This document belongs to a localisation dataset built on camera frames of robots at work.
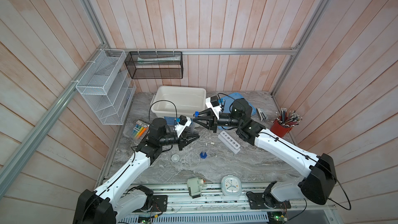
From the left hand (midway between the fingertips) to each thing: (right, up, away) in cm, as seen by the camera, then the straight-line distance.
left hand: (197, 138), depth 70 cm
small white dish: (-12, -14, +16) cm, 25 cm away
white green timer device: (-2, -24, +5) cm, 24 cm away
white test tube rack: (+20, -6, +20) cm, 29 cm away
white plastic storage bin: (-15, +20, +51) cm, 57 cm away
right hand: (-1, +10, -6) cm, 11 cm away
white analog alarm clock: (+17, -25, +6) cm, 31 cm away
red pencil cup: (+49, +6, +16) cm, 52 cm away
